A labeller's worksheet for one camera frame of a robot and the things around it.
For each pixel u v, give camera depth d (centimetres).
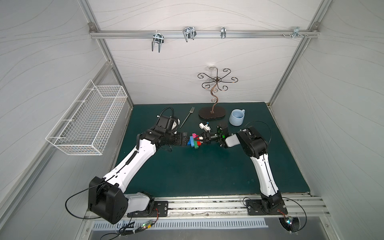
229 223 70
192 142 91
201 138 91
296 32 77
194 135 93
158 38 78
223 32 78
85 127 68
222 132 88
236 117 107
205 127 96
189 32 76
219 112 115
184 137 71
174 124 66
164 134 60
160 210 74
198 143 91
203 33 78
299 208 66
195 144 91
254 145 62
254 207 74
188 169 87
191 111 115
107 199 39
